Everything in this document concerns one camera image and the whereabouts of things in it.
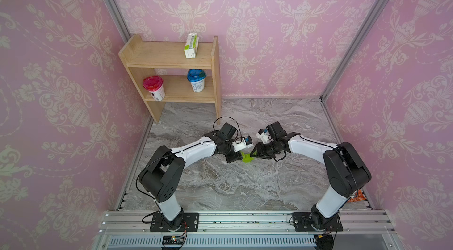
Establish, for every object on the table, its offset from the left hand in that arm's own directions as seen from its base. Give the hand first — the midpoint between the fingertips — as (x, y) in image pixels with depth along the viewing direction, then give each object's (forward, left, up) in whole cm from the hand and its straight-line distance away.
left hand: (239, 154), depth 89 cm
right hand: (0, -7, -1) cm, 7 cm away
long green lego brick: (-1, -4, -2) cm, 4 cm away
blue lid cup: (+29, +22, +26) cm, 44 cm away
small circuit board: (-35, +27, -9) cm, 45 cm away
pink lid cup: (+22, +41, +26) cm, 53 cm away
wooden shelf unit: (+32, +28, +26) cm, 50 cm away
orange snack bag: (-19, -54, -4) cm, 57 cm away
